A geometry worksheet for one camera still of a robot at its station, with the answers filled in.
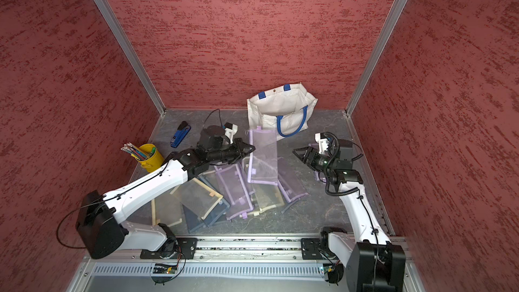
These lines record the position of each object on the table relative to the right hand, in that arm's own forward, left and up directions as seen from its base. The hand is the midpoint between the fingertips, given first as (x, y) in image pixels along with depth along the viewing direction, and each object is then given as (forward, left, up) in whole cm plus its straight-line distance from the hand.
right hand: (294, 157), depth 78 cm
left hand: (0, +15, +5) cm, 16 cm away
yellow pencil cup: (+6, +62, -10) cm, 63 cm away
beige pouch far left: (-12, +55, -21) cm, 61 cm away
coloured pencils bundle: (+7, +69, -1) cm, 69 cm away
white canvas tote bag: (+37, -1, -11) cm, 39 cm away
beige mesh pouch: (-10, +13, -15) cm, 22 cm away
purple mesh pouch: (-6, +26, -15) cm, 31 cm away
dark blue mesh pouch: (-19, +41, -17) cm, 48 cm away
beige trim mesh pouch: (-9, +42, -18) cm, 46 cm away
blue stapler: (+29, +57, -16) cm, 66 cm away
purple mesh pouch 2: (-4, +12, +1) cm, 13 cm away
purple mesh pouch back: (-2, +1, -20) cm, 20 cm away
